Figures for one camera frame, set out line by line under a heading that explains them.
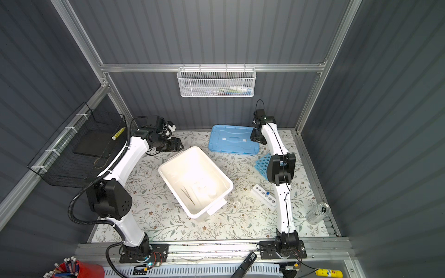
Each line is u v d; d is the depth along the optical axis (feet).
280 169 2.09
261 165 3.16
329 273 2.21
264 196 2.82
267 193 2.71
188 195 2.98
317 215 2.38
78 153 2.38
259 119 2.53
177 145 2.58
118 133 2.66
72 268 1.99
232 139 3.86
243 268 2.21
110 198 1.53
